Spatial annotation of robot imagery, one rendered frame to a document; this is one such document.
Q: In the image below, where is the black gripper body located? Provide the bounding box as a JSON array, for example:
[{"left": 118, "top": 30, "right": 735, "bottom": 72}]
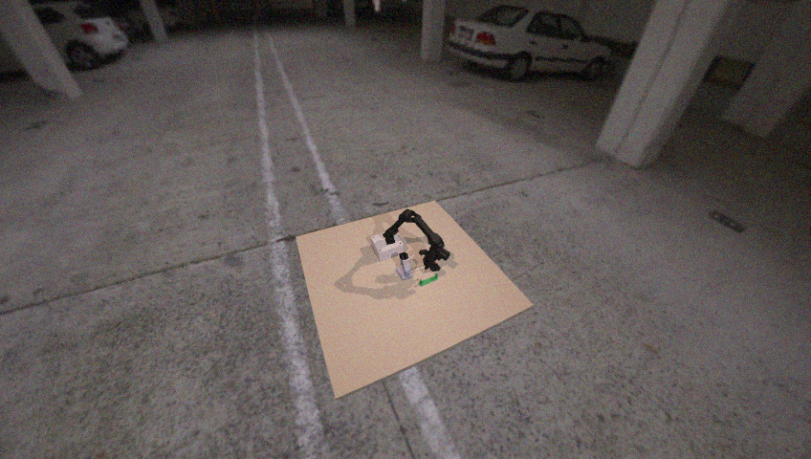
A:
[{"left": 419, "top": 250, "right": 441, "bottom": 272}]

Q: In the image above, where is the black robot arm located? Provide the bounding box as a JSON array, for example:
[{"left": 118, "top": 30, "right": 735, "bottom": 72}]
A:
[{"left": 383, "top": 208, "right": 450, "bottom": 261}]

